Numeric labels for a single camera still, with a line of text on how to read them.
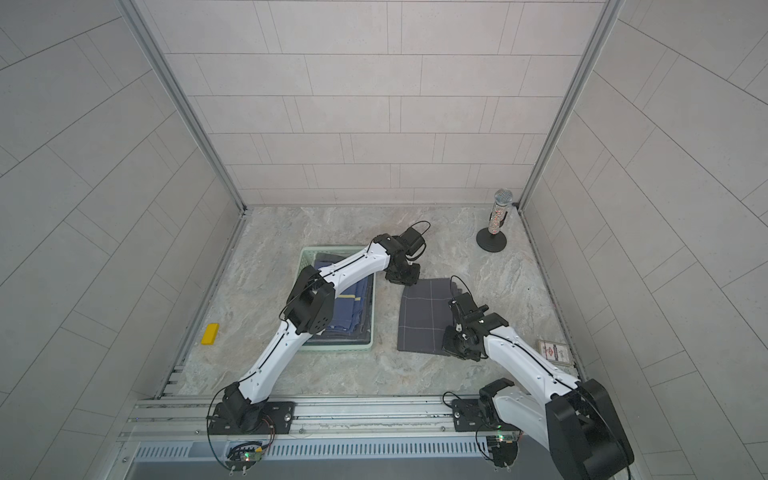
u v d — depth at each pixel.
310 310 0.60
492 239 1.05
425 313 0.87
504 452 0.68
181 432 0.69
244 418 0.62
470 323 0.62
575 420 0.39
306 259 0.96
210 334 0.83
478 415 0.71
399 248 0.74
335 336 0.81
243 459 0.65
